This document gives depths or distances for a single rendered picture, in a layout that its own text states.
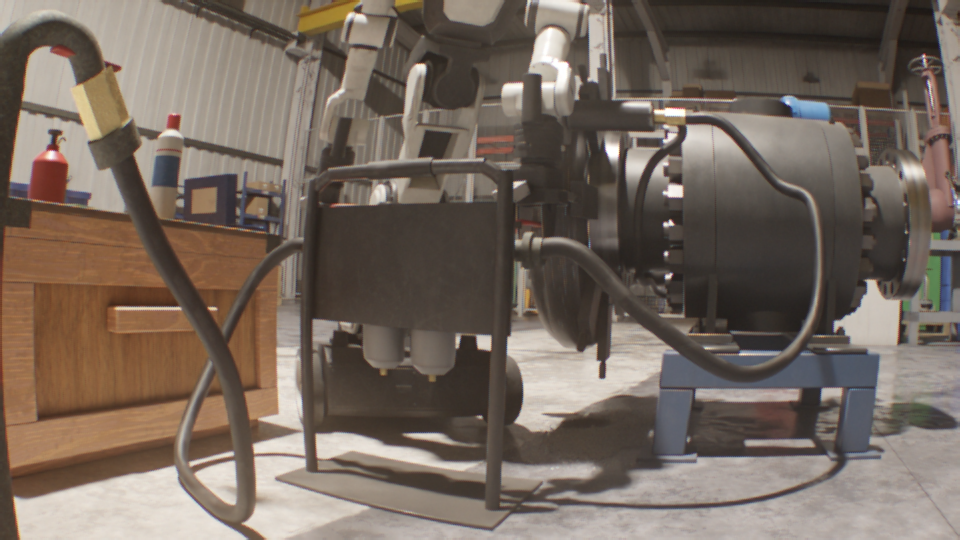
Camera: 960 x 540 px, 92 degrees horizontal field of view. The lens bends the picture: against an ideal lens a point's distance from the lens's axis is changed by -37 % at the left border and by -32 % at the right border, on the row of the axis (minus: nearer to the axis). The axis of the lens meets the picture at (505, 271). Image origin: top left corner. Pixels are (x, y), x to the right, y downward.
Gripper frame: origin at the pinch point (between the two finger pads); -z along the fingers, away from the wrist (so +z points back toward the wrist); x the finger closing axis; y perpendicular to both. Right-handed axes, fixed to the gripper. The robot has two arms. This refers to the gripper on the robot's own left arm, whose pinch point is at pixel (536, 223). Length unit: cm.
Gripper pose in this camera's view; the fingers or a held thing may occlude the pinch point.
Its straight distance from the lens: 117.1
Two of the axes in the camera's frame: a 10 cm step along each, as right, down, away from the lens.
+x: -6.9, -0.1, 7.2
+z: 0.4, -10.0, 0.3
